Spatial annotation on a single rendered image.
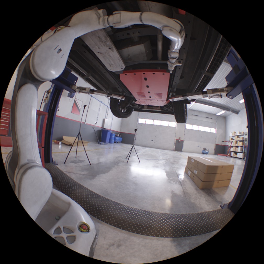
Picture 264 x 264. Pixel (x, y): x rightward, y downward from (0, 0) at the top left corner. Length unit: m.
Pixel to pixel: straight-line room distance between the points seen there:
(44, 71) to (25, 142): 0.22
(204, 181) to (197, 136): 8.88
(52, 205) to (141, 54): 1.58
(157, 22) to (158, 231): 1.29
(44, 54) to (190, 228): 1.30
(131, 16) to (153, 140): 9.38
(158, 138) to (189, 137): 3.44
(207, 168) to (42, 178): 1.88
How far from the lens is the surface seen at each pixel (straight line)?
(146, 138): 9.54
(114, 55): 1.13
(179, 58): 1.11
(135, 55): 1.25
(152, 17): 0.51
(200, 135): 10.68
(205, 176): 1.81
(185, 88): 1.91
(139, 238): 0.86
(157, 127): 9.56
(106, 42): 1.04
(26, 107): 0.34
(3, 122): 3.80
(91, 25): 0.66
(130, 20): 0.57
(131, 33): 1.05
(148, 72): 1.24
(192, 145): 10.24
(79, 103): 5.48
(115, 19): 0.62
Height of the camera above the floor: 0.76
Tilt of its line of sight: 4 degrees up
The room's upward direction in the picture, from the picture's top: 8 degrees clockwise
